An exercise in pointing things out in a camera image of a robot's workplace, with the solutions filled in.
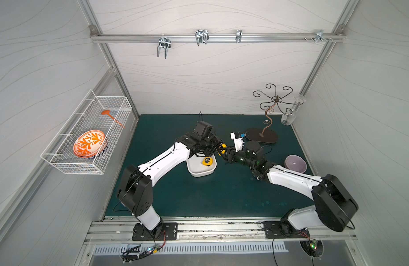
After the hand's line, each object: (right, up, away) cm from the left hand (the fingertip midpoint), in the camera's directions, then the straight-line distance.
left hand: (225, 144), depth 80 cm
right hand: (-3, -2, +1) cm, 3 cm away
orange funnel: (-57, +16, -2) cm, 59 cm away
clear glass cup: (+39, +15, +16) cm, 45 cm away
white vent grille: (-16, -44, -10) cm, 48 cm away
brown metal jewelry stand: (+26, +4, +27) cm, 38 cm away
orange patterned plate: (-55, +1, -16) cm, 57 cm away
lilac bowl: (+42, -12, +13) cm, 46 cm away
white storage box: (-15, -14, +12) cm, 24 cm away
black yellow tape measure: (-9, -11, +15) cm, 20 cm away
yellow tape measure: (-1, -1, 0) cm, 1 cm away
